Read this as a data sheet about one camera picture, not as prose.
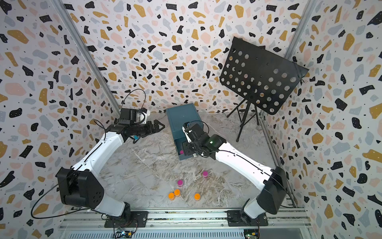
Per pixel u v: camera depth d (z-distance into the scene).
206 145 0.53
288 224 0.73
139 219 0.73
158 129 0.75
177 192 0.80
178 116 0.90
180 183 0.83
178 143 0.89
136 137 0.70
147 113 0.78
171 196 0.79
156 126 0.75
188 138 0.67
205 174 0.88
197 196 0.79
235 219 0.73
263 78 0.73
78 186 0.42
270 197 0.40
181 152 0.84
